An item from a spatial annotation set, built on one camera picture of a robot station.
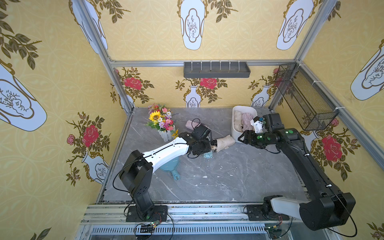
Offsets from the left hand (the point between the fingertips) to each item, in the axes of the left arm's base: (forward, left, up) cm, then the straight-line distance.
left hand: (204, 146), depth 86 cm
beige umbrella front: (+20, -24, -1) cm, 31 cm away
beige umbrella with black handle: (+6, -13, -6) cm, 15 cm away
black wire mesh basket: (+16, -53, +22) cm, 59 cm away
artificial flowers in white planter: (+16, +26, +7) cm, 31 cm away
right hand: (-1, -21, +10) cm, 23 cm away
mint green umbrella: (-6, -2, +1) cm, 6 cm away
